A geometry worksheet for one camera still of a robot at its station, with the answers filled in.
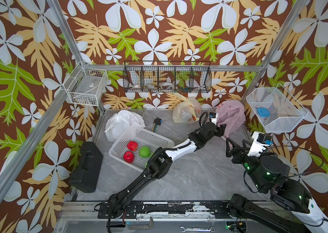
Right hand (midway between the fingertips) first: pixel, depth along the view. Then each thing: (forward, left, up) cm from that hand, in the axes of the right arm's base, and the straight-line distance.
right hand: (231, 140), depth 60 cm
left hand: (+24, -9, -17) cm, 31 cm away
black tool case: (-10, +66, -17) cm, 69 cm away
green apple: (+10, +40, -28) cm, 50 cm away
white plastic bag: (+28, +60, -22) cm, 70 cm away
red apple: (+15, +48, -29) cm, 58 cm away
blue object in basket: (+26, -31, -10) cm, 42 cm away
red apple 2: (+7, +50, -29) cm, 58 cm away
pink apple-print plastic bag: (+47, -26, -33) cm, 63 cm away
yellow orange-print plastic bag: (+41, +10, -25) cm, 48 cm away
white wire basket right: (+21, -37, -5) cm, 43 cm away
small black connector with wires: (+40, +33, -35) cm, 62 cm away
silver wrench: (-28, +5, -35) cm, 46 cm away
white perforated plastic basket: (+23, +42, -32) cm, 57 cm away
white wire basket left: (+40, +76, -1) cm, 86 cm away
